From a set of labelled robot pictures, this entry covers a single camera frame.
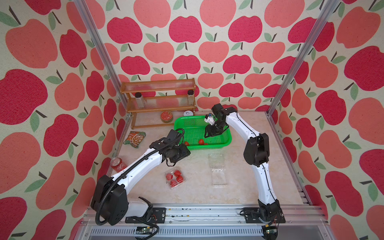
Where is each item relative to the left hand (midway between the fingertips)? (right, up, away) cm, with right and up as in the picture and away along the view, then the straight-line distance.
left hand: (189, 157), depth 81 cm
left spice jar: (-34, +35, +17) cm, 51 cm away
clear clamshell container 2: (+17, -10, +7) cm, 21 cm away
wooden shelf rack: (-27, +36, +38) cm, 58 cm away
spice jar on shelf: (+1, +37, +20) cm, 41 cm away
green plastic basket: (+3, +16, +30) cm, 34 cm away
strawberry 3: (-9, -15, 0) cm, 17 cm away
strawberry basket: (-2, +5, +19) cm, 19 cm away
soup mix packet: (-38, +8, +22) cm, 45 cm away
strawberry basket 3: (-7, -11, +5) cm, 14 cm away
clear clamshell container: (-9, -14, +7) cm, 18 cm away
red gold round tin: (-18, +24, +32) cm, 44 cm away
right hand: (+13, +10, +15) cm, 22 cm away
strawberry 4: (-5, -13, +2) cm, 14 cm away
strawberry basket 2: (+8, +6, +20) cm, 22 cm away
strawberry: (+11, +4, +20) cm, 24 cm away
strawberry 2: (-12, -12, +3) cm, 17 cm away
